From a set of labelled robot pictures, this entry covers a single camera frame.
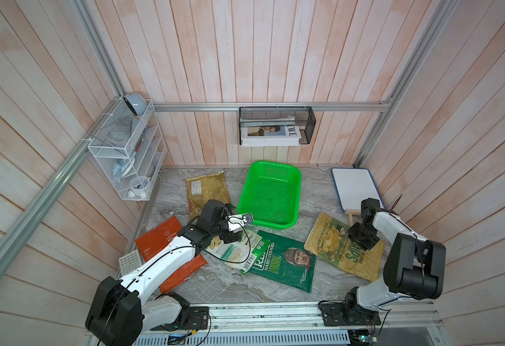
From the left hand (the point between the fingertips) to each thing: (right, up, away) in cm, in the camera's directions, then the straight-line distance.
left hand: (234, 218), depth 83 cm
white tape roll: (-41, +13, +7) cm, 44 cm away
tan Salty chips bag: (+40, -10, +7) cm, 42 cm away
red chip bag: (-38, -12, +10) cm, 41 cm away
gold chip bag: (-17, +12, +24) cm, 32 cm away
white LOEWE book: (+15, +38, +12) cm, 42 cm away
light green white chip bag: (+2, -15, +4) cm, 16 cm away
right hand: (+51, -10, +7) cm, 53 cm away
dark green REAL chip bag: (+21, -17, +2) cm, 27 cm away
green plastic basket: (+17, +10, +26) cm, 33 cm away
